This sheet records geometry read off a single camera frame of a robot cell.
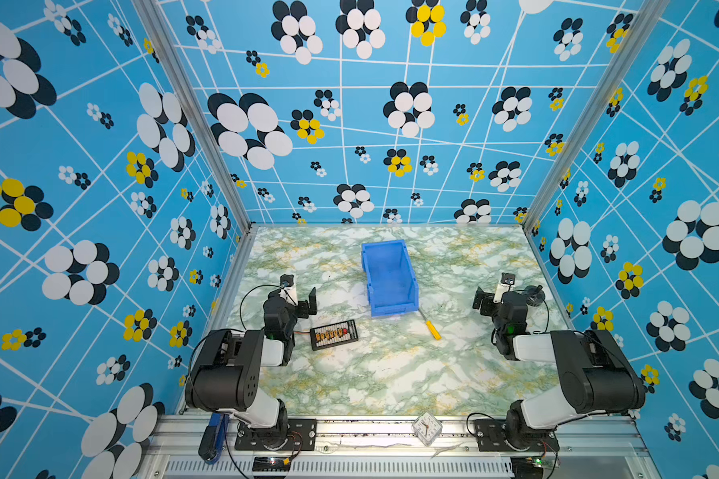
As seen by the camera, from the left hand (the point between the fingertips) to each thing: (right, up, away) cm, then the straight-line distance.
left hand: (302, 286), depth 92 cm
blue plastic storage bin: (+29, +1, +13) cm, 32 cm away
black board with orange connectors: (+10, -14, -4) cm, 18 cm away
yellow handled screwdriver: (+41, -14, -1) cm, 44 cm away
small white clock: (+35, -33, -19) cm, 52 cm away
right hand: (+63, -1, +1) cm, 63 cm away
